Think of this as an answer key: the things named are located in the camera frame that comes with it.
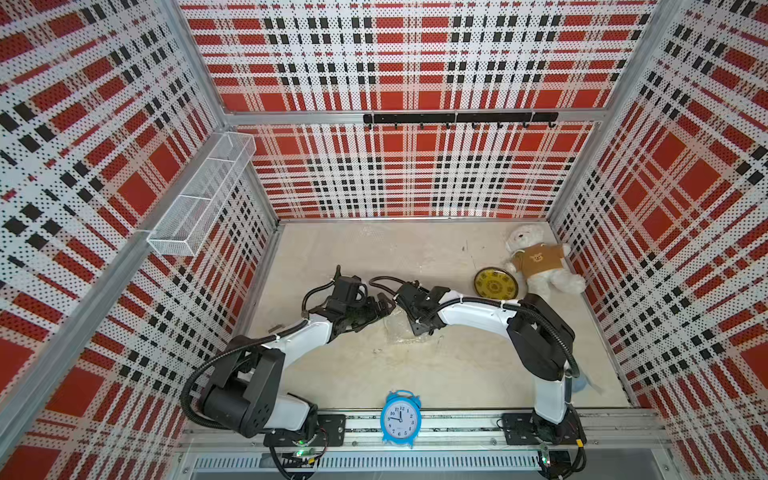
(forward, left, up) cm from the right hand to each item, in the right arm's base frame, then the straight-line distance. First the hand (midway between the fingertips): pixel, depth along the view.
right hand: (431, 319), depth 91 cm
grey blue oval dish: (-18, -39, -2) cm, 43 cm away
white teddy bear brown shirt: (+17, -38, +3) cm, 41 cm away
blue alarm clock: (-27, +9, +1) cm, 28 cm away
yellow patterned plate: (+15, -24, -3) cm, 28 cm away
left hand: (+1, +13, +4) cm, 14 cm away
